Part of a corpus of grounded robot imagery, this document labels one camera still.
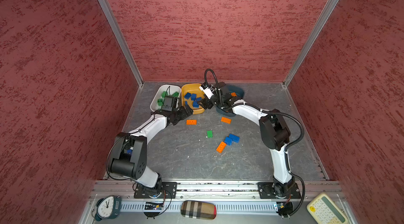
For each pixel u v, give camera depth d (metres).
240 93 1.13
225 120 0.99
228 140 0.91
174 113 0.77
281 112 0.57
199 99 1.11
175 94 1.10
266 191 0.74
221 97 0.75
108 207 0.66
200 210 0.67
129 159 0.44
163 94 1.12
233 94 1.13
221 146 0.88
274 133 0.54
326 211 0.67
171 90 1.14
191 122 0.98
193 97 1.10
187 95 1.10
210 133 0.93
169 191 0.74
